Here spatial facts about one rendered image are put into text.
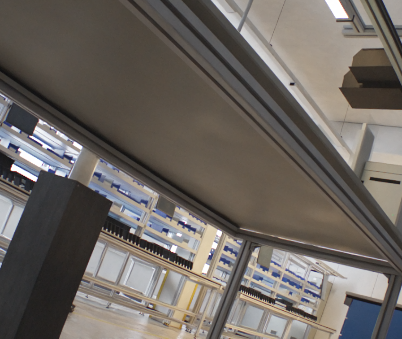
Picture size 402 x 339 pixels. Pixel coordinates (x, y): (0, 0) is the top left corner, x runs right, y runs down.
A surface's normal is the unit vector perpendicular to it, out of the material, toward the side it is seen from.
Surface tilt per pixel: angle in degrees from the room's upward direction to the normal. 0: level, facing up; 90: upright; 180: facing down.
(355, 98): 177
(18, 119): 82
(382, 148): 90
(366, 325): 90
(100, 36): 180
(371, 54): 90
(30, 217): 90
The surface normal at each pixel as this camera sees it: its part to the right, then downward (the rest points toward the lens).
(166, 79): -0.35, 0.90
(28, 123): 0.73, -0.08
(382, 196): -0.54, -0.43
